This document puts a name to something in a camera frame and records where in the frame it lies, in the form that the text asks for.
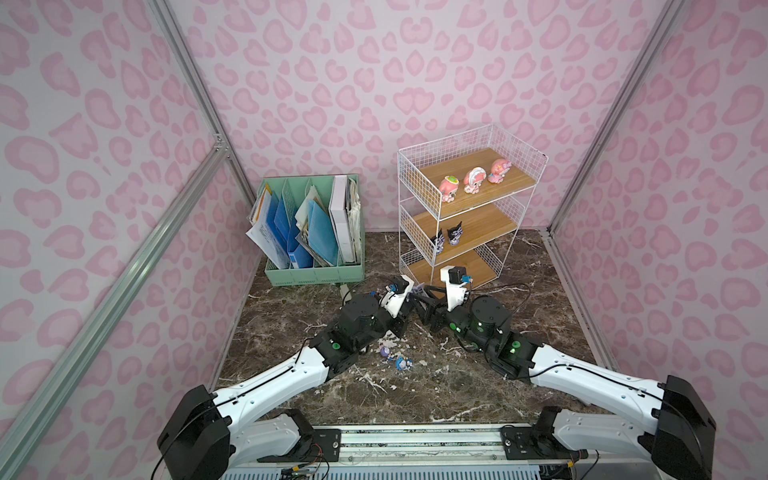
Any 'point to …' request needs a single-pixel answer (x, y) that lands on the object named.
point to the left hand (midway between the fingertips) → (415, 295)
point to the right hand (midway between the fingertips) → (416, 294)
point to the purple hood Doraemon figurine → (384, 351)
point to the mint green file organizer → (290, 191)
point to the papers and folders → (321, 235)
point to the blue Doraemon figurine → (403, 363)
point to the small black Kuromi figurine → (439, 241)
